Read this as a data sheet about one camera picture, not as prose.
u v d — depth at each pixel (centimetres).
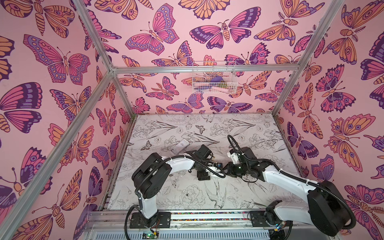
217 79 95
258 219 73
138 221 72
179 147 100
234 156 80
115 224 74
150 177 47
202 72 96
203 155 74
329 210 41
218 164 78
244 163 67
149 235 72
